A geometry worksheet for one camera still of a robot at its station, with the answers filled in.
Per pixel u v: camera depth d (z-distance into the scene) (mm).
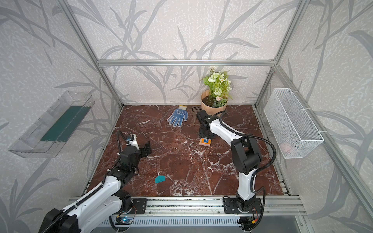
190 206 752
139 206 735
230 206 730
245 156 500
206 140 933
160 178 818
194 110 1153
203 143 945
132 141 719
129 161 632
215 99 1012
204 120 697
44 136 628
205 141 937
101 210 539
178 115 1143
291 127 634
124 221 707
